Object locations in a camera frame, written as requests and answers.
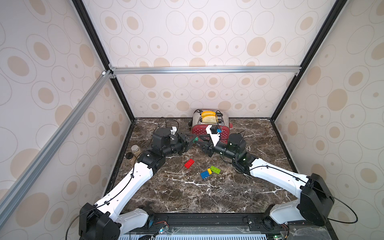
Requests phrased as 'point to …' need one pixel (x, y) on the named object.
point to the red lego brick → (188, 164)
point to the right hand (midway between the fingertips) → (195, 143)
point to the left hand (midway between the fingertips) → (201, 137)
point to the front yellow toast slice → (209, 119)
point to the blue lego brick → (204, 174)
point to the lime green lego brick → (215, 169)
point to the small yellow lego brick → (209, 171)
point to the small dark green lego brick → (196, 139)
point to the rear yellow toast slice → (208, 112)
